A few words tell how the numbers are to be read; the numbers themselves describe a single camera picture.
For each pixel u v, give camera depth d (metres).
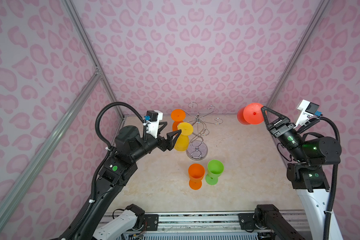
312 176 0.42
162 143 0.51
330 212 0.38
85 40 0.79
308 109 0.44
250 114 0.51
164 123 0.60
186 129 0.70
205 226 0.73
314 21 0.73
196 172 0.76
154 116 0.49
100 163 0.47
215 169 0.82
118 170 0.42
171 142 0.52
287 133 0.46
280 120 0.46
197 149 0.98
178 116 0.75
